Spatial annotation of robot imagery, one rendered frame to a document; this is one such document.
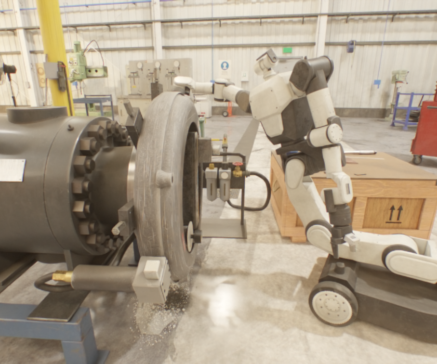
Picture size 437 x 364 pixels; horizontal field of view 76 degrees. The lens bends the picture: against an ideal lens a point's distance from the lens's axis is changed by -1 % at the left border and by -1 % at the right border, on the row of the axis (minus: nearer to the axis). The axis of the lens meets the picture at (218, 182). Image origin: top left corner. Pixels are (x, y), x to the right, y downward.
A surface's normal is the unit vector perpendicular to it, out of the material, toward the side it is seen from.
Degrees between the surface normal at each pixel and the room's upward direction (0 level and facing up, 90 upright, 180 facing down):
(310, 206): 90
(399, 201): 90
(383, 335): 0
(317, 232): 90
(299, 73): 100
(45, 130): 29
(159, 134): 46
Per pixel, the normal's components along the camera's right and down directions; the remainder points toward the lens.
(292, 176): -0.51, 0.27
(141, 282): -0.02, -0.76
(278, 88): -0.29, 0.12
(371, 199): -0.06, 0.31
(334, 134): 0.47, -0.04
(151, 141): -0.03, -0.37
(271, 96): -0.83, 0.33
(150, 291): -0.06, 0.65
